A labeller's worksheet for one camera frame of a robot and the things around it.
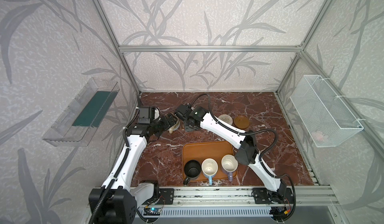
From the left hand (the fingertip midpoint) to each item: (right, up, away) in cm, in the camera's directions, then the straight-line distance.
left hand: (174, 117), depth 79 cm
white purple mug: (+30, -26, +4) cm, 41 cm away
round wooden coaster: (+42, -5, +23) cm, 48 cm away
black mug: (+9, -28, +2) cm, 30 cm away
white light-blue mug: (+19, -28, +3) cm, 34 cm away
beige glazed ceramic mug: (-2, -7, +16) cm, 17 cm away
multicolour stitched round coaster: (+32, -3, +26) cm, 42 cm away
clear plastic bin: (-38, -1, -16) cm, 42 cm away
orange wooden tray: (+14, -22, +12) cm, 28 cm away
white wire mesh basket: (+68, +1, -17) cm, 70 cm away
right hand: (+8, -3, +8) cm, 12 cm away
